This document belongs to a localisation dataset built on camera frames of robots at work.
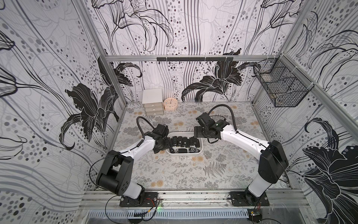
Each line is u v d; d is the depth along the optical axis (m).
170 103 1.15
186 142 0.91
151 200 0.73
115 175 0.43
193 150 0.89
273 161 0.44
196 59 0.93
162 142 0.80
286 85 0.88
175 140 0.93
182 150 0.90
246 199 0.65
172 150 0.90
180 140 0.92
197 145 0.93
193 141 0.94
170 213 0.76
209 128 0.63
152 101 1.05
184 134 0.95
